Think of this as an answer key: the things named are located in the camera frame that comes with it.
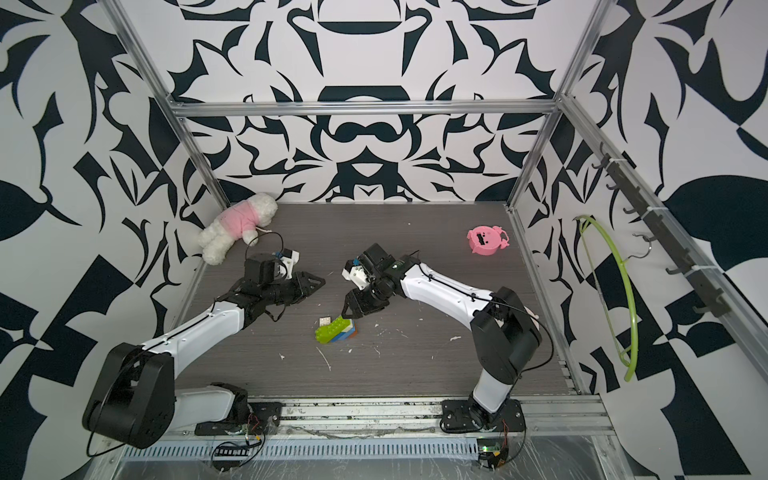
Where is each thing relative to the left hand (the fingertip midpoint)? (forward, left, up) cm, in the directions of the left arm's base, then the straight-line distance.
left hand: (321, 278), depth 86 cm
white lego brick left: (-8, 0, -11) cm, 14 cm away
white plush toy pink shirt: (+25, +30, -3) cm, 39 cm away
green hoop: (-30, -65, +12) cm, 72 cm away
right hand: (-9, -8, -1) cm, 12 cm away
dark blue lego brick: (-13, -6, -9) cm, 17 cm away
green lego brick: (-13, -1, -8) cm, 15 cm away
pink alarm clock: (+18, -53, -8) cm, 57 cm away
